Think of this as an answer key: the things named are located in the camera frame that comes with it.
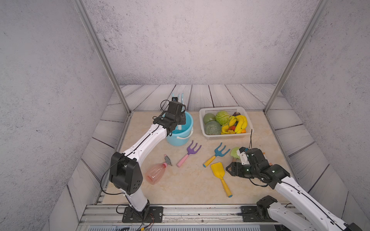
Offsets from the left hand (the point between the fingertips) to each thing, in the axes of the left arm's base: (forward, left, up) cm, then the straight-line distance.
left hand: (183, 115), depth 86 cm
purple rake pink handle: (-10, -4, -24) cm, 26 cm away
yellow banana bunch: (+2, -38, -12) cm, 40 cm away
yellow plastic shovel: (-24, -21, -25) cm, 40 cm away
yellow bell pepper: (+3, -29, -18) cm, 34 cm away
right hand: (-28, -25, -13) cm, 40 cm away
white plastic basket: (+19, -37, -17) cm, 45 cm away
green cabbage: (+7, -26, -11) cm, 29 cm away
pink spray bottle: (-25, +17, -22) cm, 37 cm away
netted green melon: (+1, -19, -13) cm, 23 cm away
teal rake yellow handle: (-12, -22, -25) cm, 35 cm away
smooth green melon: (+11, -18, -13) cm, 24 cm away
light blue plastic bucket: (-10, +2, -8) cm, 13 cm away
